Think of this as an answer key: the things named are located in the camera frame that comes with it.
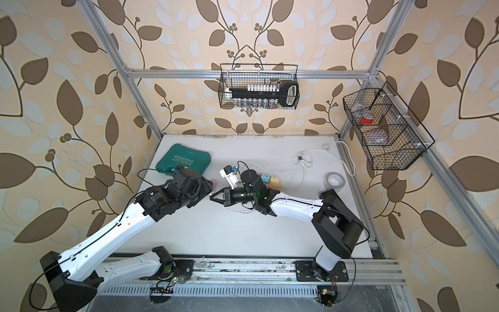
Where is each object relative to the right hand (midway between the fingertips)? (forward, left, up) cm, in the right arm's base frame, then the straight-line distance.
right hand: (211, 197), depth 74 cm
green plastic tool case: (+33, +26, -13) cm, 44 cm away
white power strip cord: (+41, -70, -22) cm, 84 cm away
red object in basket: (+26, -65, +13) cm, 71 cm away
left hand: (+3, 0, +3) cm, 5 cm away
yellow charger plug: (+13, -26, -12) cm, 32 cm away
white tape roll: (+17, -58, -18) cm, 63 cm away
